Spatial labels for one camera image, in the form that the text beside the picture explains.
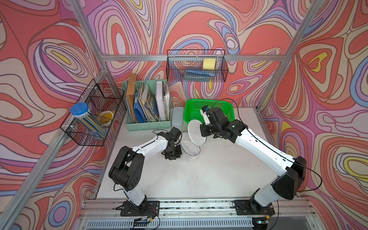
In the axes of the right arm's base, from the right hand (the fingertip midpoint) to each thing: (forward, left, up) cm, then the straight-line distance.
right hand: (202, 130), depth 78 cm
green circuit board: (-39, +34, -24) cm, 57 cm away
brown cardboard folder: (+29, +43, +10) cm, 53 cm away
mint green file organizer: (+28, +32, -6) cm, 43 cm away
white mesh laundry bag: (0, +5, -9) cm, 11 cm away
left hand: (-7, +13, -19) cm, 24 cm away
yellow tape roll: (+2, +49, +12) cm, 50 cm away
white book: (+23, +23, +4) cm, 33 cm away
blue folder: (+19, +39, -4) cm, 44 cm away
